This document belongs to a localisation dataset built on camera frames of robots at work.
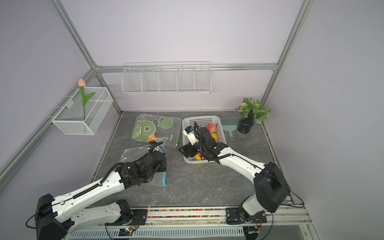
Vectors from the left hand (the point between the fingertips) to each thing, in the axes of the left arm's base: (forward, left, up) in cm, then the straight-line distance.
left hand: (164, 161), depth 77 cm
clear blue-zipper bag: (+12, +22, -13) cm, 28 cm away
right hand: (+8, -11, +1) cm, 13 cm away
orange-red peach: (+22, +11, -10) cm, 27 cm away
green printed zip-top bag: (+30, +6, -8) cm, 31 cm away
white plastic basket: (+32, -23, -8) cm, 41 cm away
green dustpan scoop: (+33, -44, -14) cm, 56 cm away
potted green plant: (+24, -51, +10) cm, 57 cm away
